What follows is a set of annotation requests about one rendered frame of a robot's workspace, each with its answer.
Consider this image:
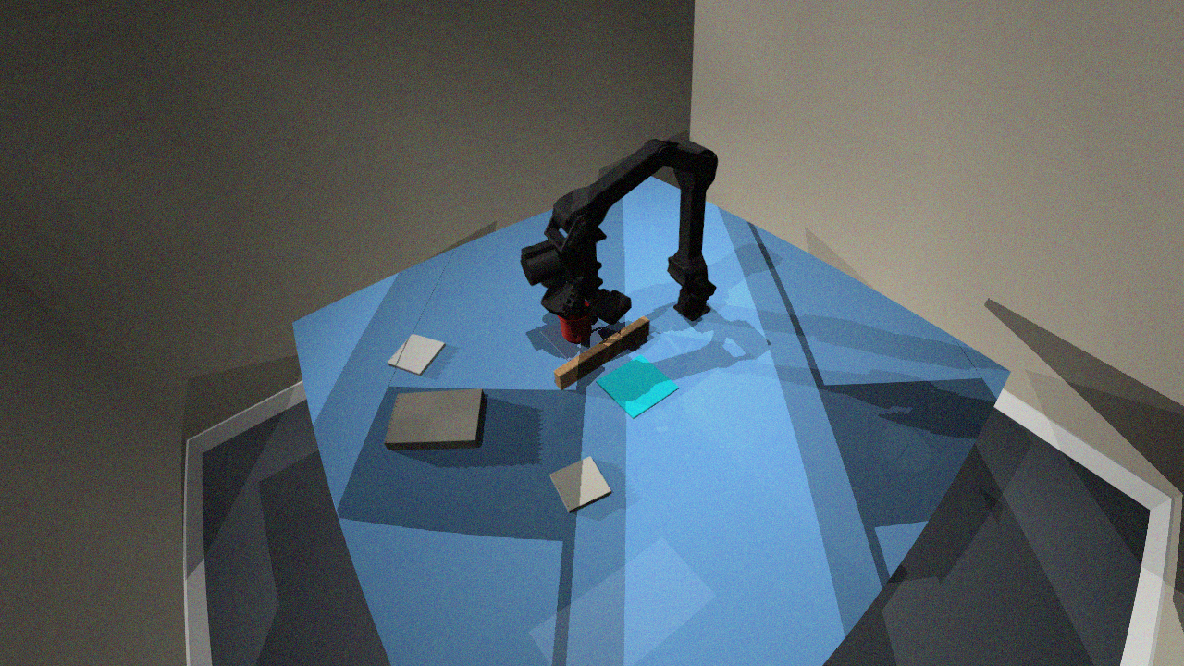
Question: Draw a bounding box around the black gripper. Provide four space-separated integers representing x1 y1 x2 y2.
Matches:
561 261 632 326

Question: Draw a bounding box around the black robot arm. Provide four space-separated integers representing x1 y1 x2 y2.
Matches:
520 139 718 321

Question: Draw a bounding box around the beige flat square tile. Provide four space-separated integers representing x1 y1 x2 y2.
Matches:
551 456 611 513

